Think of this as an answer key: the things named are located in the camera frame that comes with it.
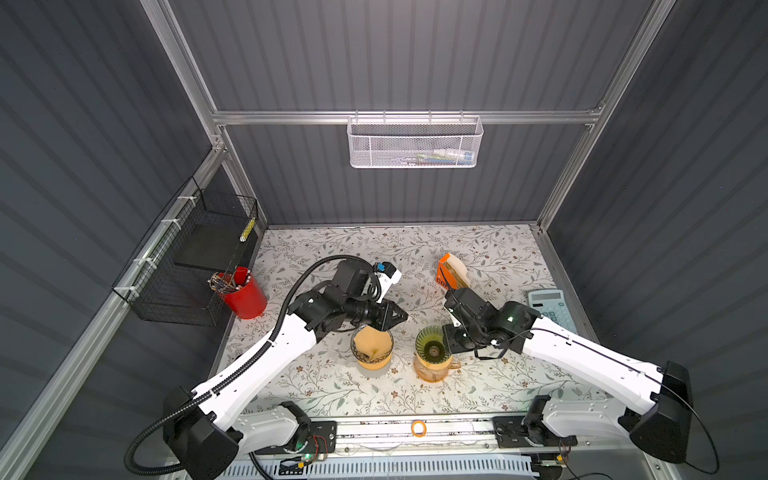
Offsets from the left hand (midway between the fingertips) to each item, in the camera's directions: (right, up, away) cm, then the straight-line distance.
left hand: (406, 316), depth 70 cm
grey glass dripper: (-10, -11, +2) cm, 15 cm away
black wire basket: (-54, +20, +9) cm, 58 cm away
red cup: (-46, +1, +17) cm, 49 cm away
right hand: (+10, -8, +5) cm, 14 cm away
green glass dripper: (+7, -9, +8) cm, 14 cm away
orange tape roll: (+3, -30, +3) cm, 31 cm away
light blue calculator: (+49, -1, +26) cm, 55 cm away
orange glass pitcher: (+9, -19, +14) cm, 25 cm away
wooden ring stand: (+8, -14, +7) cm, 17 cm away
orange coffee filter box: (+16, +9, +24) cm, 30 cm away
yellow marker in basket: (-43, +21, +11) cm, 50 cm away
